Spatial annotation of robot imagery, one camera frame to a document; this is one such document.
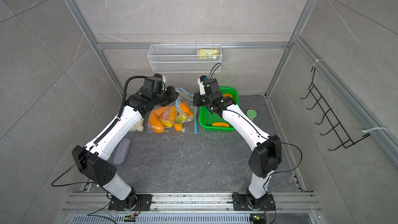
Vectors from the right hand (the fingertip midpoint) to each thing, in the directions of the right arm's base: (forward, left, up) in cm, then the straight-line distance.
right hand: (194, 96), depth 81 cm
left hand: (-1, +6, +6) cm, 8 cm away
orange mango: (-3, +25, -22) cm, 33 cm away
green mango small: (-6, +9, -11) cm, 16 cm away
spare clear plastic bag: (+3, +5, -5) cm, 7 cm away
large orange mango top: (+2, +6, -13) cm, 14 cm away
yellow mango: (-2, -16, -24) cm, 29 cm away
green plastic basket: (+6, -7, -28) cm, 30 cm away
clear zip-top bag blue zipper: (0, +14, -18) cm, 23 cm away
